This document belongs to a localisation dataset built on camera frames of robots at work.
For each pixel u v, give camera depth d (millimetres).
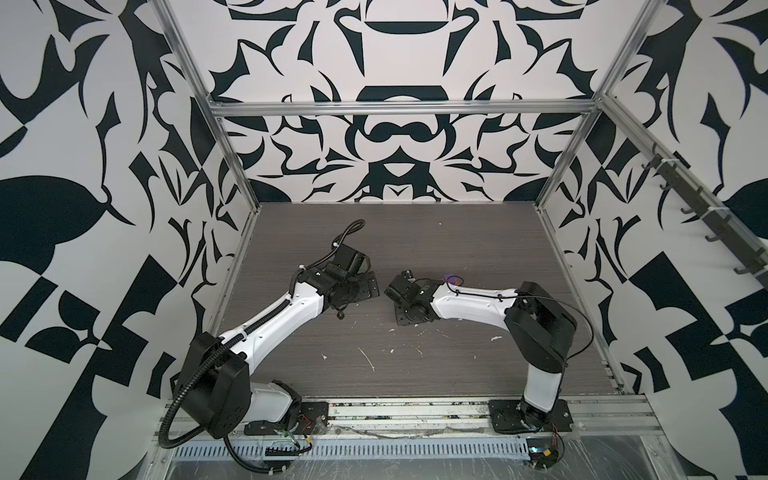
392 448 713
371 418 759
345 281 636
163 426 357
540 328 490
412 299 690
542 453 710
